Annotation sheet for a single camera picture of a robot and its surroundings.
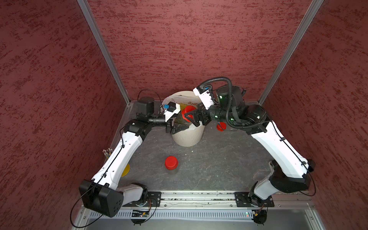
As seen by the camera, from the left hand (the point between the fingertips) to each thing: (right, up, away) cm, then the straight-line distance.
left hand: (184, 121), depth 65 cm
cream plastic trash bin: (+2, -10, +16) cm, 19 cm away
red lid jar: (-7, -24, +9) cm, 26 cm away
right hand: (+3, +3, -6) cm, 8 cm away
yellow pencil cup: (-35, -30, +17) cm, 49 cm away
